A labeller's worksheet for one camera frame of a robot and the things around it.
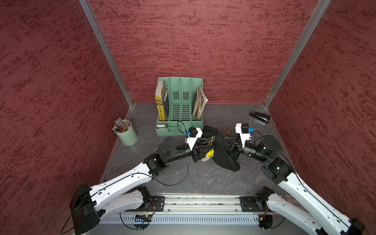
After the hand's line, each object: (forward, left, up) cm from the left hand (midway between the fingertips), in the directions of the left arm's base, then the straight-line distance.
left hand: (209, 145), depth 63 cm
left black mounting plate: (-19, +26, -30) cm, 44 cm away
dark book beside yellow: (+40, +26, -16) cm, 51 cm away
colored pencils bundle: (+22, +53, -16) cm, 60 cm away
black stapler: (+39, -45, -27) cm, 66 cm away
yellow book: (+36, +28, -4) cm, 46 cm away
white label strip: (+20, +27, -12) cm, 36 cm away
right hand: (+1, -3, +2) cm, 4 cm away
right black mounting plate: (-18, -24, -28) cm, 41 cm away
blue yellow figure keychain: (-3, 0, -4) cm, 4 cm away
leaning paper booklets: (+38, +2, -10) cm, 39 cm away
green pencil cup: (+16, +48, -21) cm, 55 cm away
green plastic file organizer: (+56, +18, -19) cm, 62 cm away
